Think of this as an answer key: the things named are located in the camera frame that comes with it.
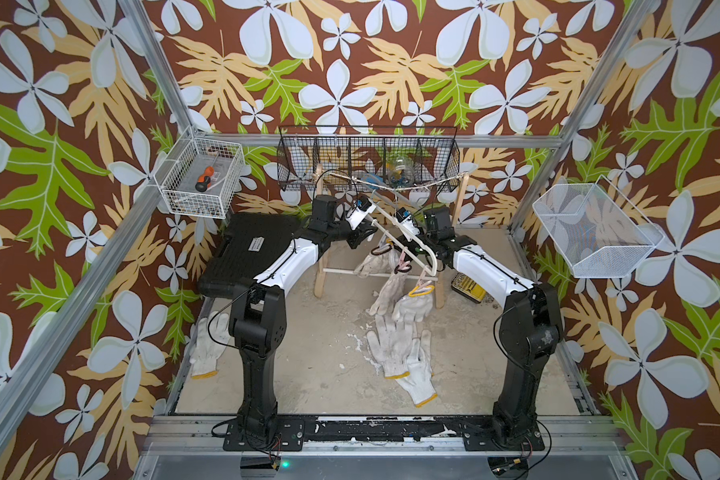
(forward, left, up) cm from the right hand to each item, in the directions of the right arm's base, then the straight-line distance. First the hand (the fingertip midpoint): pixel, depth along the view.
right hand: (392, 240), depth 92 cm
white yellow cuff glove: (-22, -5, -3) cm, 22 cm away
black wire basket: (+24, +24, +14) cm, 37 cm away
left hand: (+2, +6, +6) cm, 9 cm away
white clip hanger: (-8, 0, +13) cm, 15 cm away
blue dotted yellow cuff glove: (-16, +1, -6) cm, 17 cm away
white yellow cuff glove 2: (-37, -7, -17) cm, 42 cm away
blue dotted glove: (-28, +1, -17) cm, 32 cm away
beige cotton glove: (-5, +4, -6) cm, 9 cm away
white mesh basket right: (-6, -56, +10) cm, 57 cm away
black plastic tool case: (+10, +51, -11) cm, 53 cm away
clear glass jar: (+21, -4, +10) cm, 23 cm away
